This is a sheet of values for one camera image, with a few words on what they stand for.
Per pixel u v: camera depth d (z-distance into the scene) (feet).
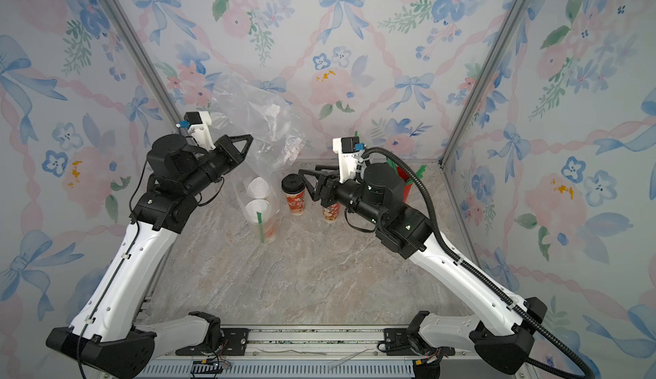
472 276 1.33
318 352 2.40
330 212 3.05
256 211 2.72
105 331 1.20
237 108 2.02
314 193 1.70
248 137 2.02
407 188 1.55
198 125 1.77
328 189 1.62
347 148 1.62
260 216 2.51
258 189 2.91
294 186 2.90
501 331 1.28
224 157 1.78
